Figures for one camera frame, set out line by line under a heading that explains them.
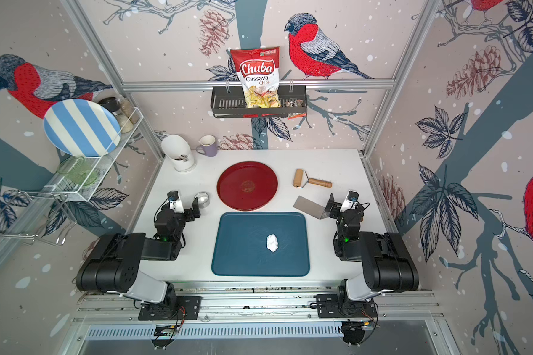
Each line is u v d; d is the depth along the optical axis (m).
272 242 0.86
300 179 1.08
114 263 0.45
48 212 0.66
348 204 0.78
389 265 0.44
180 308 0.72
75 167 0.69
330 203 0.88
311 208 1.01
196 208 0.86
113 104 0.79
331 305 0.73
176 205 0.79
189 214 0.83
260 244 0.88
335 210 0.82
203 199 1.01
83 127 0.73
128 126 0.85
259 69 0.80
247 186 1.07
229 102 0.95
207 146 1.14
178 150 1.08
